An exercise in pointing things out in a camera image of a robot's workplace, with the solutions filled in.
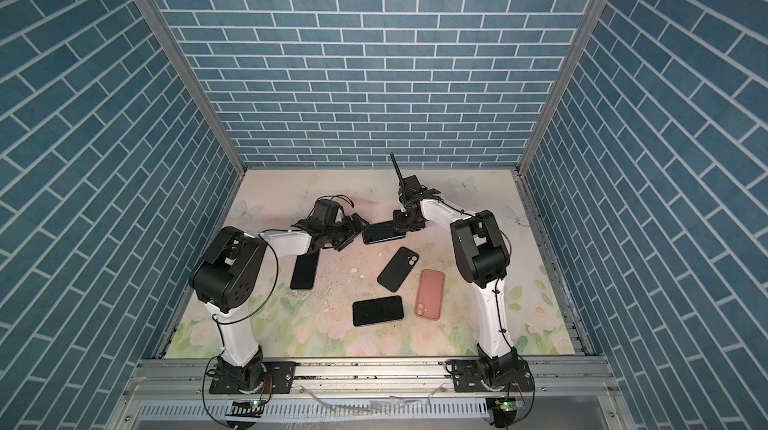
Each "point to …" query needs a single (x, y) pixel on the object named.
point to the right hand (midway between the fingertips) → (397, 224)
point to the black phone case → (398, 269)
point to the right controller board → (504, 410)
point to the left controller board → (252, 408)
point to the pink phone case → (429, 298)
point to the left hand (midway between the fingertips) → (365, 229)
